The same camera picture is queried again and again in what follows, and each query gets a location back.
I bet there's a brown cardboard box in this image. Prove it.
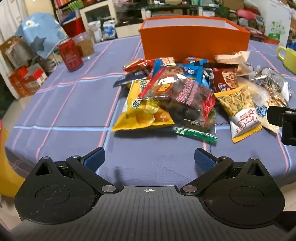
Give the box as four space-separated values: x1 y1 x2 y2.
0 37 35 70

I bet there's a clear plastic cup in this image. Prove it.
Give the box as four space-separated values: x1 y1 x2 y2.
73 31 96 62

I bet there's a beige blue print packet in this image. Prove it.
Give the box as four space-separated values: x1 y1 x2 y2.
256 105 281 134

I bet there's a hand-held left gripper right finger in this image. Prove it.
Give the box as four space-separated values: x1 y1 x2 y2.
180 147 270 195

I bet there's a large yellow snack packet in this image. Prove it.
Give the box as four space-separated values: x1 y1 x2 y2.
112 79 174 132

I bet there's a yellow white stick snack packet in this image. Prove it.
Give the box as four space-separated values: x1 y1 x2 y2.
215 85 263 143

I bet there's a red folding chair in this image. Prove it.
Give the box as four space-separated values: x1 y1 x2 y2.
236 9 257 26

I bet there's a silver fish snack packet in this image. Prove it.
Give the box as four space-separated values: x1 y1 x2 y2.
251 67 290 107

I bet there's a clear pastry packet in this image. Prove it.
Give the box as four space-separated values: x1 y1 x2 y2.
238 77 266 109

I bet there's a clear red dried plum packet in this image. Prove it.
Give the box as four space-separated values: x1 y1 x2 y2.
138 67 216 130

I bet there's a red-brown cookie packet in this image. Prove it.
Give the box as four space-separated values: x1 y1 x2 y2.
211 68 238 93

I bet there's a red drink can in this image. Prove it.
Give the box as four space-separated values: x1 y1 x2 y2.
58 38 84 71

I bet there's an orange cardboard box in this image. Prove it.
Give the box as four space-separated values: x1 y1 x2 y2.
139 16 250 63

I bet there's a white glass door cabinet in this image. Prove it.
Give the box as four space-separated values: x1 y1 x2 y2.
80 0 116 43

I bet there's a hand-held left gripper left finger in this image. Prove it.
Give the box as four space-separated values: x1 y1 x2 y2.
29 147 116 194

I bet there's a bookshelf with books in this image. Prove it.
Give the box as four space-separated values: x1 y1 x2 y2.
51 0 84 24

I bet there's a green clear snack packet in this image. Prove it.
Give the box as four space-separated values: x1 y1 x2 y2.
173 126 218 143

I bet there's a beige bread packet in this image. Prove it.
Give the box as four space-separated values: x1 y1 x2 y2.
215 51 250 65

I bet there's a blue cookie packet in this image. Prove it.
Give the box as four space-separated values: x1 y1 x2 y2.
151 59 163 78
180 59 210 86

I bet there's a yellow plastic object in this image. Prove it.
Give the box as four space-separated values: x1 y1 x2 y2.
0 120 25 198

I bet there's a white blue sack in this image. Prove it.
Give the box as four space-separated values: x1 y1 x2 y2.
103 20 116 39

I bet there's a red white carton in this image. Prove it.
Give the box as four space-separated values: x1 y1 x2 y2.
8 64 48 98

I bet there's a black silver snack packet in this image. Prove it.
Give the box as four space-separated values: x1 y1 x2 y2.
113 72 145 88

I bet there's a blue star print cloth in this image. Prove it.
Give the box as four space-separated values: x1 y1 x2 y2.
14 13 69 59

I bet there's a blue plaid tablecloth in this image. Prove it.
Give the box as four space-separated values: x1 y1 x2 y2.
5 38 296 186

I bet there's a green mug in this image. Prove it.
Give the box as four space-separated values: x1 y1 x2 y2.
276 46 296 75

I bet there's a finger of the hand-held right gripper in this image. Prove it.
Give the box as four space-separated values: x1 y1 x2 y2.
266 107 296 146

